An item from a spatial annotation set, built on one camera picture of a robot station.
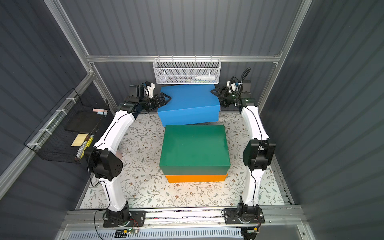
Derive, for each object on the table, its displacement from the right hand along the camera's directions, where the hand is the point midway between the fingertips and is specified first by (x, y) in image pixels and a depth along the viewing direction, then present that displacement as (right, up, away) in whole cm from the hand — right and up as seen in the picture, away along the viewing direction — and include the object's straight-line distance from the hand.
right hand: (214, 94), depth 83 cm
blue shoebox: (-14, -7, -6) cm, 17 cm away
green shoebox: (-11, -30, -7) cm, 33 cm away
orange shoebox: (-10, -49, +4) cm, 50 cm away
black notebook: (-69, -15, -5) cm, 71 cm away
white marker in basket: (-4, +13, +11) cm, 17 cm away
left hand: (-27, -3, -1) cm, 28 cm away
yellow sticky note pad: (-67, -24, -11) cm, 72 cm away
